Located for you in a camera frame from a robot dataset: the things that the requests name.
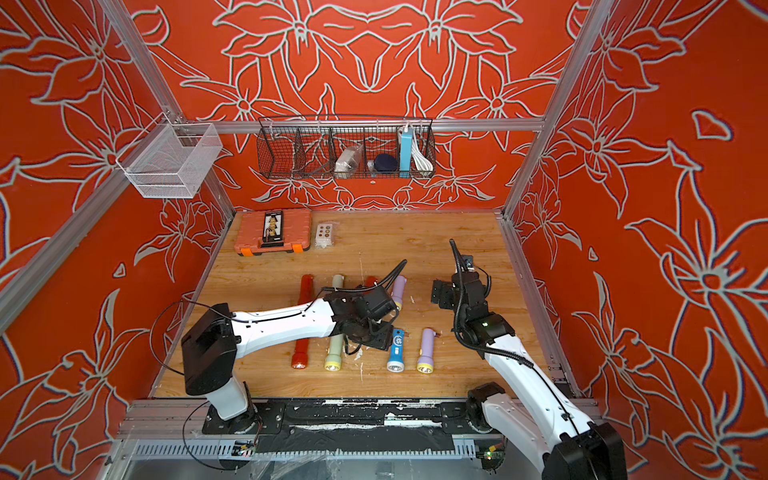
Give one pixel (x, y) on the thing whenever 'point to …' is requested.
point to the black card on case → (273, 229)
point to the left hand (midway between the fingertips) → (388, 339)
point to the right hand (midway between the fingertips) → (446, 281)
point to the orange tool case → (297, 231)
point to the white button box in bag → (324, 235)
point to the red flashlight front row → (300, 356)
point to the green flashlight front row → (333, 361)
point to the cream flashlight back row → (337, 280)
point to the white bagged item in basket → (347, 161)
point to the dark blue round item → (385, 163)
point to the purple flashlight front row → (426, 359)
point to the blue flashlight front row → (396, 359)
